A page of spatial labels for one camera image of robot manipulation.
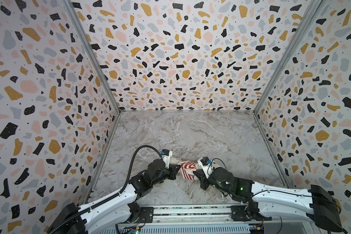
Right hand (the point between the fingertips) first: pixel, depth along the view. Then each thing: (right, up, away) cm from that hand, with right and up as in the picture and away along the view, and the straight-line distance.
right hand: (193, 171), depth 73 cm
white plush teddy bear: (-10, +4, +8) cm, 13 cm away
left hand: (-5, +2, +4) cm, 7 cm away
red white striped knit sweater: (-3, +1, +3) cm, 4 cm away
